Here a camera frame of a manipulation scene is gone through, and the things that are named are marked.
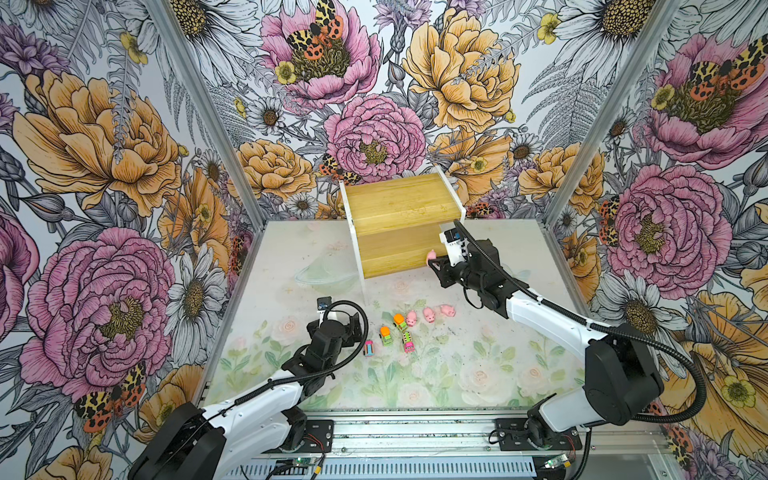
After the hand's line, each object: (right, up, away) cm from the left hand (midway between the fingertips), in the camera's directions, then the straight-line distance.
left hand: (342, 324), depth 87 cm
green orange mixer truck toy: (+17, -1, +4) cm, 17 cm away
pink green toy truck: (+19, -6, 0) cm, 20 cm away
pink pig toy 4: (+20, 0, +6) cm, 21 cm away
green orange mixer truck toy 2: (+12, -4, +2) cm, 13 cm away
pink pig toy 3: (+26, +1, +7) cm, 27 cm away
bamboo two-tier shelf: (+15, +28, -11) cm, 34 cm away
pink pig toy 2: (+32, +2, +8) cm, 33 cm away
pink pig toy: (+26, +20, -2) cm, 32 cm away
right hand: (+26, +16, -2) cm, 30 cm away
